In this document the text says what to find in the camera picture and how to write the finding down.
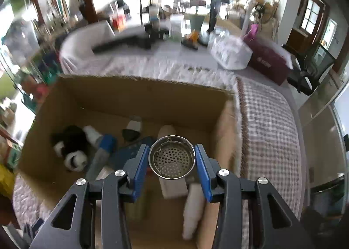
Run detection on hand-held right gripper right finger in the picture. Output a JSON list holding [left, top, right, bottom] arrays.
[[194, 143, 317, 249]]

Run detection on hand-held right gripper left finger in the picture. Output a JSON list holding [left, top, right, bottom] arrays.
[[29, 143, 148, 249]]

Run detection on blue case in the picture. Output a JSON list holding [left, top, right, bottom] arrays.
[[108, 136, 154, 169]]

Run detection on round metal strainer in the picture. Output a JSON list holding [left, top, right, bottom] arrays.
[[148, 135, 196, 180]]

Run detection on blue packet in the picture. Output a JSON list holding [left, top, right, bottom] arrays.
[[87, 134, 118, 181]]

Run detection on dark grey white object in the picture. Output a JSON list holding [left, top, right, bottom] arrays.
[[121, 116, 143, 142]]

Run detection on white plastic bottle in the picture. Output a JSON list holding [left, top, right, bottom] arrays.
[[82, 125, 103, 146]]

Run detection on panda plush toy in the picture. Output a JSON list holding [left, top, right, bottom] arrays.
[[51, 125, 89, 172]]

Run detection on large cardboard box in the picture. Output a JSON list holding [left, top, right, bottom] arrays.
[[16, 75, 238, 249]]

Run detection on clear plastic container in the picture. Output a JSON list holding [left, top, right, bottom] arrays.
[[208, 33, 253, 70]]

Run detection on maroon box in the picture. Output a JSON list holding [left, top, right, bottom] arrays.
[[243, 39, 294, 86]]

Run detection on white covered chair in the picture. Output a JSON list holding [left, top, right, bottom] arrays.
[[58, 19, 116, 75]]

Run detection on black office chair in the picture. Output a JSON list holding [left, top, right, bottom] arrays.
[[282, 43, 336, 96]]

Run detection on electric fan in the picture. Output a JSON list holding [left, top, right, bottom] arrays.
[[253, 0, 279, 25]]

